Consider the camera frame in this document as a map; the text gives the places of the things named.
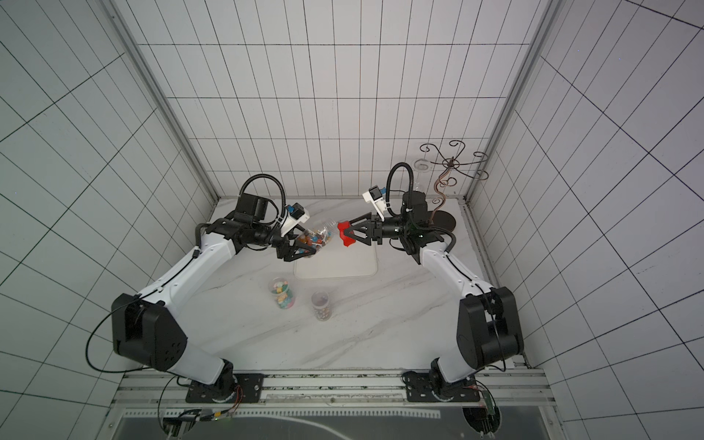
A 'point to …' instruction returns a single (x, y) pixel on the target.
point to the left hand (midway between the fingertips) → (306, 245)
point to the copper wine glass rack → (450, 163)
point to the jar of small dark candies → (320, 300)
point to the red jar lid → (347, 240)
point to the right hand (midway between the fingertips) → (351, 224)
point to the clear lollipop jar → (317, 236)
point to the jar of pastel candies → (280, 287)
